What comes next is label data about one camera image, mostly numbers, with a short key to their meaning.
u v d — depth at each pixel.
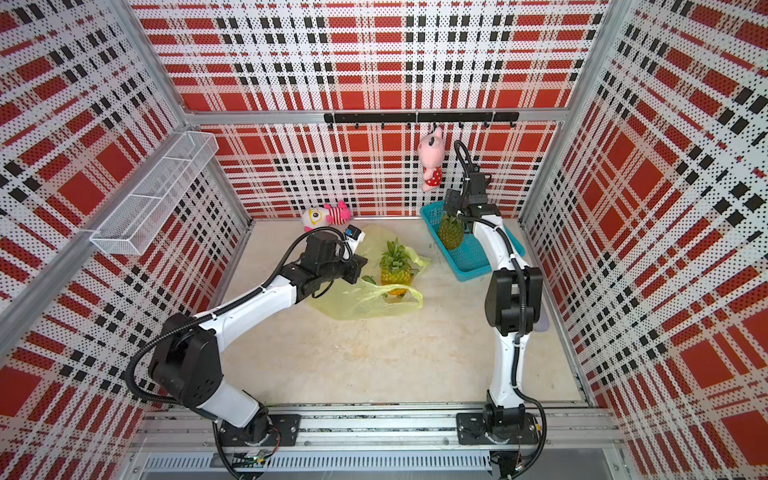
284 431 0.74
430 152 0.91
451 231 1.04
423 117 0.89
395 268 0.88
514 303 0.56
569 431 0.75
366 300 0.80
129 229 0.69
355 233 0.75
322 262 0.67
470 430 0.71
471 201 0.75
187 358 0.45
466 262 1.08
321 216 1.14
